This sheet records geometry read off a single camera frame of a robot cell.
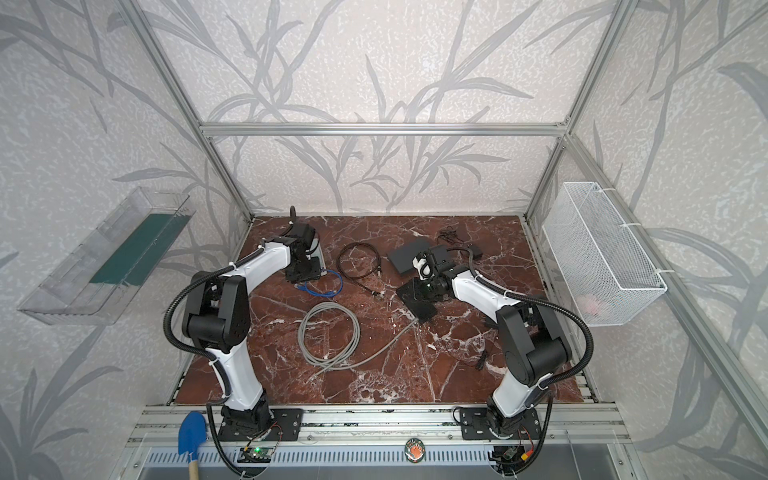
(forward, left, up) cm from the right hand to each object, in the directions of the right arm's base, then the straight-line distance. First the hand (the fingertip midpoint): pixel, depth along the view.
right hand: (409, 286), depth 91 cm
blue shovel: (-38, +54, -6) cm, 66 cm away
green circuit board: (-42, +38, -8) cm, 57 cm away
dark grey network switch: (+18, +2, -8) cm, 20 cm away
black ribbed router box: (-9, -1, +8) cm, 12 cm away
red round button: (-41, -1, -6) cm, 42 cm away
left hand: (+8, +31, -1) cm, 32 cm away
